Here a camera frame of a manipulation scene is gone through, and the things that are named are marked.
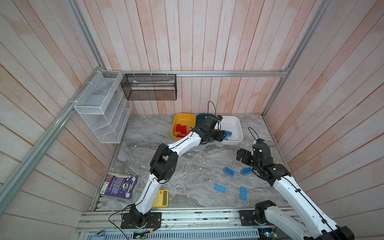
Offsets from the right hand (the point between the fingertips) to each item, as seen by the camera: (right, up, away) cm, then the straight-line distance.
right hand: (243, 153), depth 82 cm
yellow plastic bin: (-36, +17, +31) cm, 51 cm away
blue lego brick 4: (-1, -22, -2) cm, 22 cm away
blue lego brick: (-2, +10, +25) cm, 27 cm away
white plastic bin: (+3, +18, +33) cm, 38 cm away
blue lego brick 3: (-13, -20, +1) cm, 24 cm away
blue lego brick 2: (-7, -12, +6) cm, 15 cm away
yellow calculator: (-45, -24, -4) cm, 52 cm away
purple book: (-69, -18, 0) cm, 72 cm away
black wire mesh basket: (-54, +39, +6) cm, 67 cm away
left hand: (-10, +9, +10) cm, 17 cm away
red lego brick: (-36, +13, +27) cm, 47 cm away
